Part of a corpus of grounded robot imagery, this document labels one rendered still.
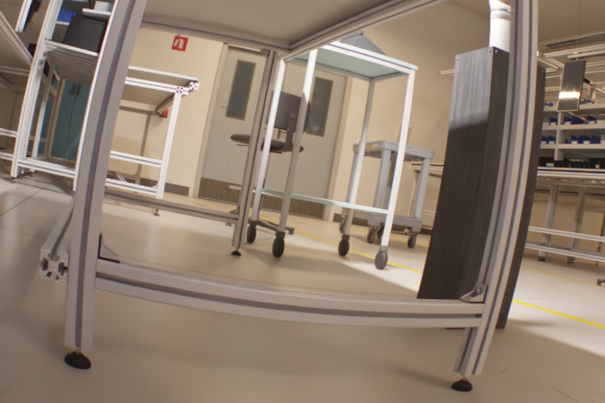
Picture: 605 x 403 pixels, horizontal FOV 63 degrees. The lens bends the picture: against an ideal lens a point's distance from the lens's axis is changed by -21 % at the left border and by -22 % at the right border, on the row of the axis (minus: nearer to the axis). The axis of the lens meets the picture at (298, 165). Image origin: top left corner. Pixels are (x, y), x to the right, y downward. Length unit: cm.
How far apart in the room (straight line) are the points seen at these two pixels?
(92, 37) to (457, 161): 291
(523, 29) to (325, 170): 755
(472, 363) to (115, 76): 78
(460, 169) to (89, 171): 125
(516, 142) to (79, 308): 78
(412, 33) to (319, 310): 849
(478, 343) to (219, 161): 722
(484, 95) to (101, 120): 121
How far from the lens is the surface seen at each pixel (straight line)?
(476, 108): 179
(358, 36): 314
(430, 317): 101
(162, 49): 804
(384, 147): 521
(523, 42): 111
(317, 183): 851
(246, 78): 826
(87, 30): 415
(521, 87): 108
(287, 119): 445
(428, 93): 927
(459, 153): 183
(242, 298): 86
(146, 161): 394
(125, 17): 85
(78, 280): 85
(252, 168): 273
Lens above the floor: 33
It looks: 2 degrees up
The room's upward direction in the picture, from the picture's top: 10 degrees clockwise
